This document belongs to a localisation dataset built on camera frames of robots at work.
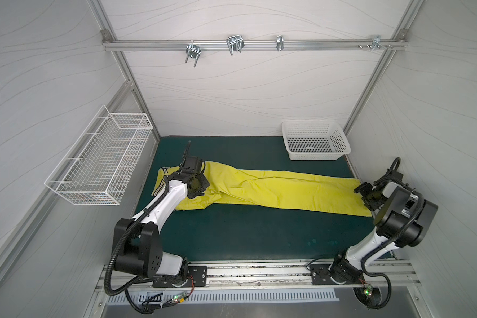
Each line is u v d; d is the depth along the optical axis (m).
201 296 0.70
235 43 0.77
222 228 0.92
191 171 0.68
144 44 0.79
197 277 0.74
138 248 0.42
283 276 0.75
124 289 0.40
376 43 0.77
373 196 0.80
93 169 0.67
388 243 0.50
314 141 1.19
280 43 0.78
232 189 0.92
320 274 0.74
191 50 0.78
